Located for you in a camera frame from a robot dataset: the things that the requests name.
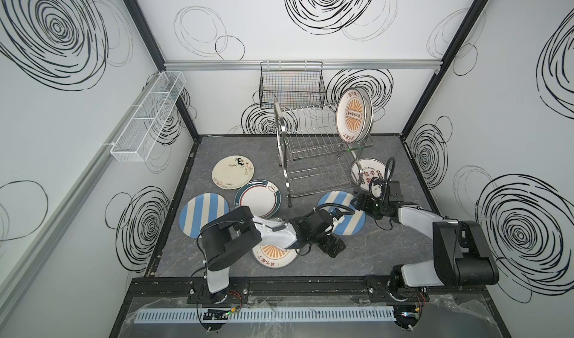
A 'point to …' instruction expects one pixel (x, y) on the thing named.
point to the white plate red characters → (365, 169)
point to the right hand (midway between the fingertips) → (354, 204)
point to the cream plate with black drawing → (232, 172)
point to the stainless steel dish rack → (315, 161)
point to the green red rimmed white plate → (263, 197)
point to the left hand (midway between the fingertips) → (341, 241)
